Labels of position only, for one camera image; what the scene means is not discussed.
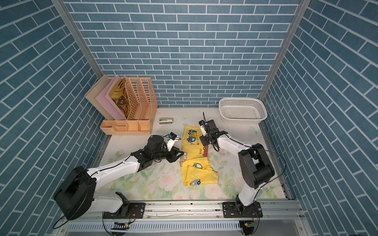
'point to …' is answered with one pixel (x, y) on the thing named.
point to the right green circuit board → (252, 224)
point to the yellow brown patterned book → (119, 96)
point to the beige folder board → (91, 95)
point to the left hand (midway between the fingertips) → (184, 152)
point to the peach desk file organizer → (143, 105)
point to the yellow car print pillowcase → (196, 166)
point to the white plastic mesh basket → (242, 110)
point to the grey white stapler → (166, 121)
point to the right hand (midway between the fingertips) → (206, 137)
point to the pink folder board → (104, 98)
